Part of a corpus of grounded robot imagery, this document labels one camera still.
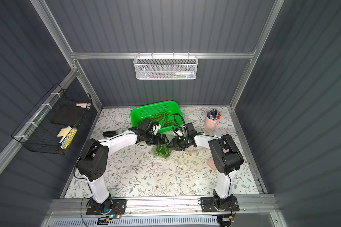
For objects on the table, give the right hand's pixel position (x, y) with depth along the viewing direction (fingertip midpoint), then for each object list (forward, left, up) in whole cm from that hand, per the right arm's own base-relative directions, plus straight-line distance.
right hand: (170, 147), depth 89 cm
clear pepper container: (0, +5, -3) cm, 6 cm away
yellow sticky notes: (-2, +55, +20) cm, 58 cm away
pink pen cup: (+19, -29, +5) cm, 35 cm away
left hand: (+3, +4, +2) cm, 5 cm away
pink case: (-8, -26, -5) cm, 27 cm away
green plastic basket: (+34, +4, -6) cm, 35 cm away
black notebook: (+8, +56, +23) cm, 61 cm away
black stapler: (+12, +44, -4) cm, 46 cm away
